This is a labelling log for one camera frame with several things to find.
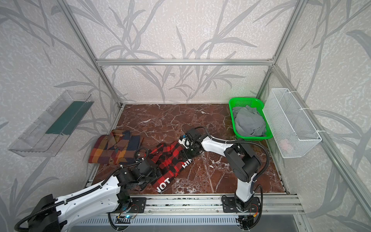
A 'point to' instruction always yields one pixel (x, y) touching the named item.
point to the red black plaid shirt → (171, 160)
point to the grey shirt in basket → (248, 122)
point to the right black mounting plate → (229, 205)
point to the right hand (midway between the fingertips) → (183, 153)
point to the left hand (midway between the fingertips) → (161, 173)
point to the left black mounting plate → (138, 205)
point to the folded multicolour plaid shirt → (118, 146)
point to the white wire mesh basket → (294, 134)
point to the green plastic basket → (254, 102)
